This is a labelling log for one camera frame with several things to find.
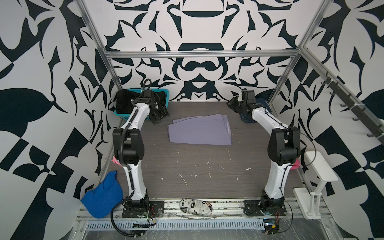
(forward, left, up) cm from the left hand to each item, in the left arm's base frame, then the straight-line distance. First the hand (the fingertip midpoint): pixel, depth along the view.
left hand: (166, 114), depth 94 cm
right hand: (+6, -39, +4) cm, 40 cm away
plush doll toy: (-41, -54, +18) cm, 70 cm away
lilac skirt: (-2, -29, -15) cm, 33 cm away
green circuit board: (-57, -51, -15) cm, 78 cm away
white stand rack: (-50, -69, -7) cm, 85 cm away
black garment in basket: (+19, +31, -3) cm, 36 cm away
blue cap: (-44, +27, -11) cm, 53 cm away
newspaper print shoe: (-49, -17, -10) cm, 53 cm away
